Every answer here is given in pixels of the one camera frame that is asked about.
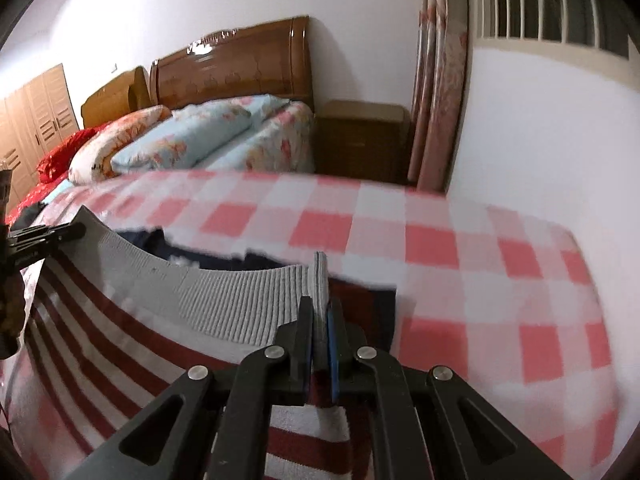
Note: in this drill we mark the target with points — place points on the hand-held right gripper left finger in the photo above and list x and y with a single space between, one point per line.
302 360

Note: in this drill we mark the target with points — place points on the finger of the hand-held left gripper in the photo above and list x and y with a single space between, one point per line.
50 235

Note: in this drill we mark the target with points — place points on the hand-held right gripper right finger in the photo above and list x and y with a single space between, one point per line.
334 360

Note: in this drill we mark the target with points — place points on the striped knit sweater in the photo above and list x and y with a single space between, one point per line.
100 310

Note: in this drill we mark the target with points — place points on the person's left hand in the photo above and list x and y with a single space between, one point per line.
11 305

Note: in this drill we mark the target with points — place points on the dark cloth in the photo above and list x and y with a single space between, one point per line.
30 215

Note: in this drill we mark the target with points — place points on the light blue bed sheet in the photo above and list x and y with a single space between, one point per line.
57 191

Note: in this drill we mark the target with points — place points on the red quilt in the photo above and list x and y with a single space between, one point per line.
60 152

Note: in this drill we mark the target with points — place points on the orange floral pillow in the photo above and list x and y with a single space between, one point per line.
110 145

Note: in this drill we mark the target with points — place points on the wooden wardrobe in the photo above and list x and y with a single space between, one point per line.
40 115

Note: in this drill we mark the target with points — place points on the pink checkered bed sheet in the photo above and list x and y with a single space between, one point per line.
450 285

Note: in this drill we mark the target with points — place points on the small wooden headboard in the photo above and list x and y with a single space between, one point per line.
110 100

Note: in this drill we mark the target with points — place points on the blue floral pillow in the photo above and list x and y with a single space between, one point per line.
190 135

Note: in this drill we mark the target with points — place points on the wooden nightstand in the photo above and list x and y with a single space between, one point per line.
360 140

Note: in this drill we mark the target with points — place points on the large wooden headboard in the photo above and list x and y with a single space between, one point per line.
240 70

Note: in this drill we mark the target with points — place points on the pink floral curtain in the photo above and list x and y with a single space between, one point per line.
440 85

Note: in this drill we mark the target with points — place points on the window with white grille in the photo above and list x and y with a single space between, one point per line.
525 0

